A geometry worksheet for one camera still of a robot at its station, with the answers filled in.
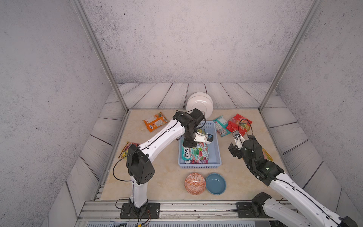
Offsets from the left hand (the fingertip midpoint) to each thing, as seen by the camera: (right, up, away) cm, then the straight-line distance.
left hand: (195, 142), depth 80 cm
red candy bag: (+34, +10, +28) cm, 45 cm away
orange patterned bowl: (0, -24, +2) cm, 24 cm away
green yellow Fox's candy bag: (+7, +4, +25) cm, 26 cm away
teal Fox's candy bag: (+3, -6, 0) cm, 6 cm away
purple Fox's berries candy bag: (+1, -13, +9) cm, 16 cm away
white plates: (+6, +26, +23) cm, 35 cm away
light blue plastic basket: (+13, -14, +12) cm, 22 cm away
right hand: (+25, +2, -3) cm, 25 cm away
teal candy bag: (+21, +9, +29) cm, 37 cm away
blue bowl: (+12, -24, +2) cm, 27 cm away
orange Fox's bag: (+47, -11, +12) cm, 50 cm away
